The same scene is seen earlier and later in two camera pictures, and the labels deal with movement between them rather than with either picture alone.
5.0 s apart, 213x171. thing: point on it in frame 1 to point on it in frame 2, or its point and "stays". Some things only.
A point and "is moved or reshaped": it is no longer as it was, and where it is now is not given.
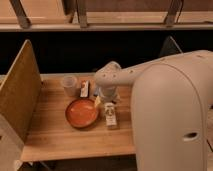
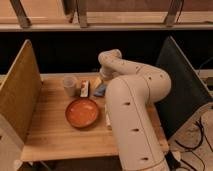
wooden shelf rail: (104, 15) stays
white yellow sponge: (97, 101) is moved or reshaped
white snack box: (110, 114) stays
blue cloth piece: (96, 91) stays
